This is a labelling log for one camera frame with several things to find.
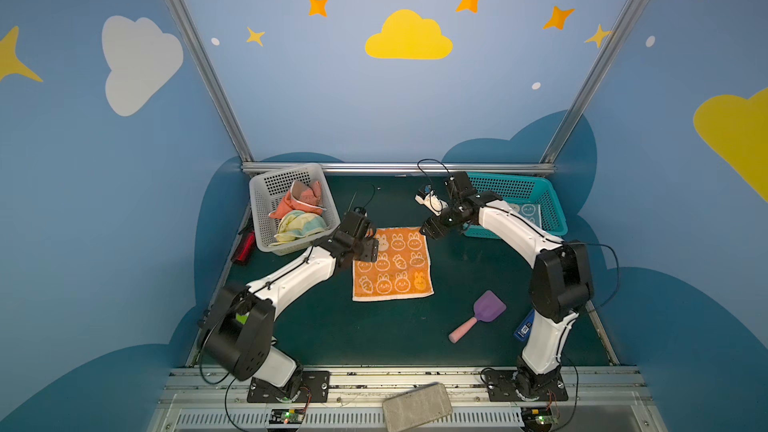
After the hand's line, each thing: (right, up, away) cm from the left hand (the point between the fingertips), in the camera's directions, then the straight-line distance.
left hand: (367, 244), depth 89 cm
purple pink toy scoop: (+36, -19, -1) cm, 41 cm away
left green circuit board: (-18, -39, -18) cm, 47 cm away
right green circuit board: (+44, -40, -18) cm, 62 cm away
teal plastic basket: (+57, +18, +22) cm, 63 cm away
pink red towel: (-23, +15, +15) cm, 32 cm away
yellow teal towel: (-25, +5, +11) cm, 28 cm away
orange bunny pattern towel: (+11, -9, +6) cm, 15 cm away
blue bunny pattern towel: (+59, +10, +20) cm, 63 cm away
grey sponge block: (+13, -36, -20) cm, 43 cm away
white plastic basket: (-39, +18, +22) cm, 48 cm away
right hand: (+20, +7, +4) cm, 22 cm away
